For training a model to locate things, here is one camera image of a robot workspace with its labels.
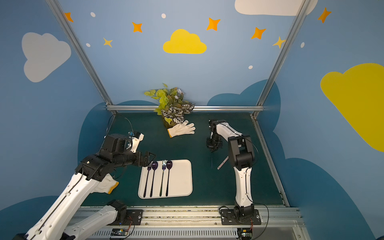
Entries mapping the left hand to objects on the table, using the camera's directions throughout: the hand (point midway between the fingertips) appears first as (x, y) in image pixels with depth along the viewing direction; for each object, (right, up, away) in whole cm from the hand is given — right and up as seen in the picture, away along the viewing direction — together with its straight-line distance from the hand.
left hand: (148, 151), depth 71 cm
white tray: (+14, -19, +15) cm, 28 cm away
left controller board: (-14, -40, +1) cm, 42 cm away
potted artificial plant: (+9, +24, +18) cm, 31 cm away
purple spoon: (+7, -12, +20) cm, 24 cm away
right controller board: (+47, -40, +1) cm, 62 cm away
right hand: (+35, -3, +29) cm, 46 cm away
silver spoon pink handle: (+41, -11, +22) cm, 47 cm away
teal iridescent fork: (+3, -10, +22) cm, 24 cm away
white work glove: (+13, +11, +40) cm, 44 cm away
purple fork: (-5, -14, +20) cm, 24 cm away
